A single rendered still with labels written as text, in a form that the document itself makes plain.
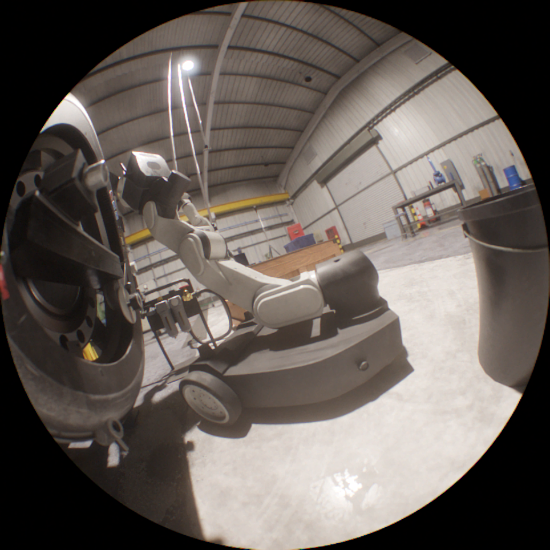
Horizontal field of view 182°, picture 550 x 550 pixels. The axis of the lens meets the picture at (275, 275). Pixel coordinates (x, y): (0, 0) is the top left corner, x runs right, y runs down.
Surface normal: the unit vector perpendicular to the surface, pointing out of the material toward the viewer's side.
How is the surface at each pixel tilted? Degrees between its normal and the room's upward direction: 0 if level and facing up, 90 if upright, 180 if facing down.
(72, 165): 92
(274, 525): 0
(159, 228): 106
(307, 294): 90
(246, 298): 90
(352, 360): 90
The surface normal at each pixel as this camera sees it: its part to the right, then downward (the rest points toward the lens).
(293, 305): -0.25, 0.12
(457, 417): -0.36, -0.93
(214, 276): 0.02, 0.44
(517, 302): -0.91, 0.40
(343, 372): 0.07, 0.00
